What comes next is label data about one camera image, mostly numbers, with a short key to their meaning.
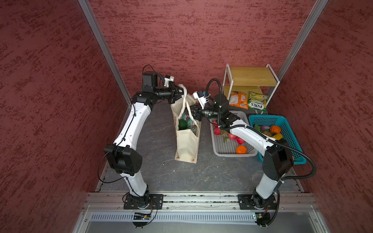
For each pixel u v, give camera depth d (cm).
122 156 44
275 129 97
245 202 74
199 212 73
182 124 91
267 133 97
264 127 103
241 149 87
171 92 64
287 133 94
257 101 97
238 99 97
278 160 46
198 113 67
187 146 79
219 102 60
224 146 95
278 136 95
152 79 59
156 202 74
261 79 90
